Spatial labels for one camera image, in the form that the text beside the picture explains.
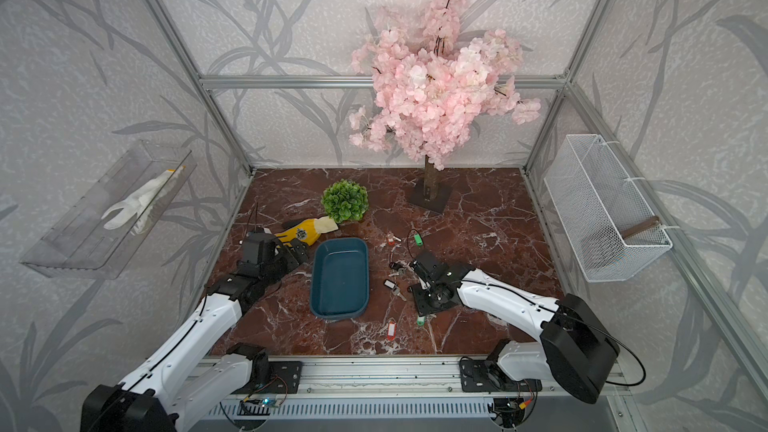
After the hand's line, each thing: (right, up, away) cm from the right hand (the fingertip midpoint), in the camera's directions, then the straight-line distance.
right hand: (420, 303), depth 83 cm
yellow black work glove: (-37, +18, +17) cm, 45 cm away
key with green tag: (0, +15, +17) cm, 23 cm away
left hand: (-35, +14, +1) cm, 37 cm away
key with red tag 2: (-8, -6, -2) cm, 10 cm away
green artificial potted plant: (-23, +28, +11) cm, 38 cm away
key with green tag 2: (0, -5, 0) cm, 5 cm away
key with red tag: (-9, +16, +17) cm, 25 cm away
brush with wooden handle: (+45, +17, -11) cm, 49 cm away
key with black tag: (-7, +2, +6) cm, 10 cm away
